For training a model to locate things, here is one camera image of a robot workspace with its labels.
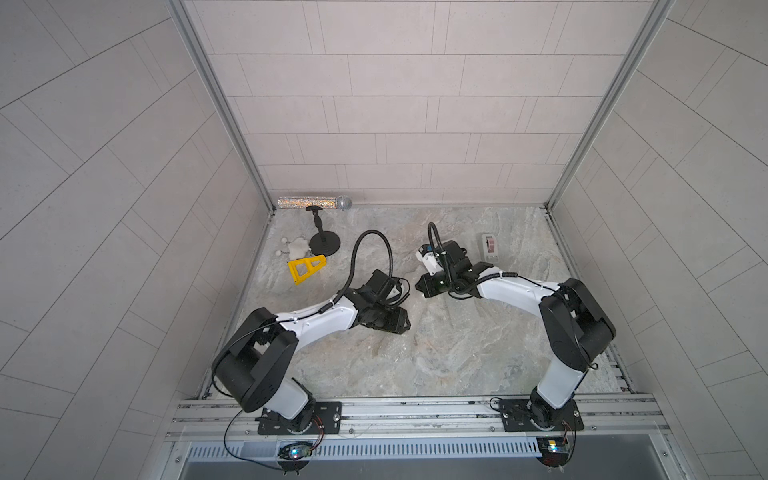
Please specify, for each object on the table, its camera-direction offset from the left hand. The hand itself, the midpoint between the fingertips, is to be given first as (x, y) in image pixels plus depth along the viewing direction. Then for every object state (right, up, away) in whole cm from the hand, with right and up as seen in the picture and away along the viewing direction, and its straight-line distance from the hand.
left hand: (407, 324), depth 85 cm
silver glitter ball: (-19, +35, +2) cm, 40 cm away
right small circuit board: (+33, -24, -17) cm, 44 cm away
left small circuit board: (-25, -21, -20) cm, 38 cm away
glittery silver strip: (-31, +35, +4) cm, 47 cm away
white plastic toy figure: (-37, +21, +16) cm, 46 cm away
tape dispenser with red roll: (+28, +21, +15) cm, 38 cm away
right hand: (+3, +10, +5) cm, 12 cm away
